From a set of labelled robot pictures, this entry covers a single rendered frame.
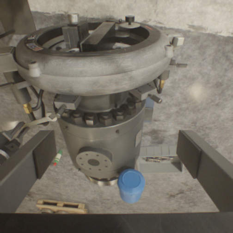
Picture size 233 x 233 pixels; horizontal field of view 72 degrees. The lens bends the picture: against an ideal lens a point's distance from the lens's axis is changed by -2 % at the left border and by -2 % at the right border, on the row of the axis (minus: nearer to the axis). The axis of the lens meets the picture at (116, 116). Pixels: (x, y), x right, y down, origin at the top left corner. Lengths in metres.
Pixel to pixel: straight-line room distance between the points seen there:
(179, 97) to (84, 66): 1.37
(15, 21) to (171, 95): 1.57
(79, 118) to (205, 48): 1.21
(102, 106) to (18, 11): 1.15
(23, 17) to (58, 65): 1.17
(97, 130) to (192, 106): 1.29
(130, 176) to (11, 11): 1.58
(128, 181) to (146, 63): 0.69
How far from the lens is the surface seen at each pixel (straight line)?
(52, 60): 0.63
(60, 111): 0.58
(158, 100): 0.61
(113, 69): 0.57
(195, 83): 1.76
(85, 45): 0.68
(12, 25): 1.82
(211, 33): 1.61
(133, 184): 1.04
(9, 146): 0.70
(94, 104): 0.89
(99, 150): 0.93
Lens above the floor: 1.45
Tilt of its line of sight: 49 degrees down
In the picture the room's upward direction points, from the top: 171 degrees counter-clockwise
